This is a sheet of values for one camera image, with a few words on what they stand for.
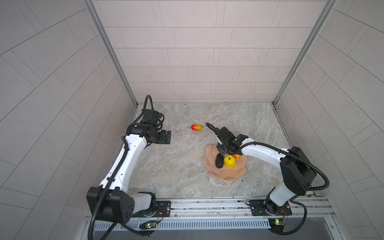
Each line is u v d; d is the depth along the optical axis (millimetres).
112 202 370
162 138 676
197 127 991
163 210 709
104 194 364
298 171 438
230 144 639
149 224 654
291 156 444
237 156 825
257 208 710
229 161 808
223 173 818
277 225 679
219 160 817
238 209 723
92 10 713
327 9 714
